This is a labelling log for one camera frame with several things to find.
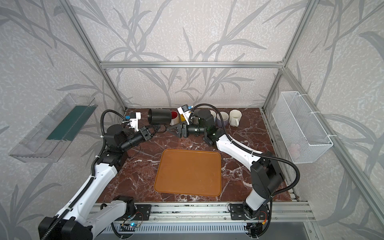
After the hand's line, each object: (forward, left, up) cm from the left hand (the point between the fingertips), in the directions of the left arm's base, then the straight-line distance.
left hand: (161, 123), depth 70 cm
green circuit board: (-38, +13, -31) cm, 51 cm away
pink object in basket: (-7, -66, -11) cm, 68 cm away
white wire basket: (-10, -62, +5) cm, 63 cm away
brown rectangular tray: (-12, -12, -31) cm, 36 cm away
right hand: (0, -4, -1) cm, 5 cm away
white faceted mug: (+25, -43, -24) cm, 55 cm away
